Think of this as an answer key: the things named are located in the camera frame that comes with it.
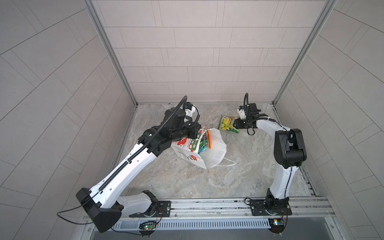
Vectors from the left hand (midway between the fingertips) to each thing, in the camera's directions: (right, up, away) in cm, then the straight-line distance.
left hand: (205, 125), depth 65 cm
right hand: (+22, -1, +35) cm, 41 cm away
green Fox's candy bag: (+16, -1, +35) cm, 39 cm away
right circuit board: (+33, -46, +3) cm, 57 cm away
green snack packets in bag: (0, -12, +18) cm, 22 cm away
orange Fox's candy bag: (+3, -10, +21) cm, 23 cm away
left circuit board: (-25, -44, -1) cm, 50 cm away
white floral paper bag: (-8, -12, +7) cm, 16 cm away
